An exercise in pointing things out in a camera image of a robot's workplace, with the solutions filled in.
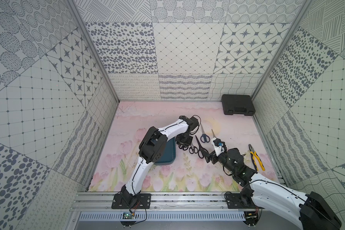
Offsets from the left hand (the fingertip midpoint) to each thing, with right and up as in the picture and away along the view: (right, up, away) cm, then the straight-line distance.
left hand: (185, 144), depth 94 cm
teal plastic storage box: (-11, -6, -7) cm, 14 cm away
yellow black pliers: (+45, -8, -5) cm, 46 cm away
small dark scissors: (+21, +5, +7) cm, 22 cm away
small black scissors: (+5, -3, -1) cm, 6 cm away
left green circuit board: (-31, -32, -23) cm, 50 cm away
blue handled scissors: (+13, +3, +4) cm, 15 cm away
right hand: (+13, +1, -12) cm, 17 cm away
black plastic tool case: (+43, +28, +19) cm, 55 cm away
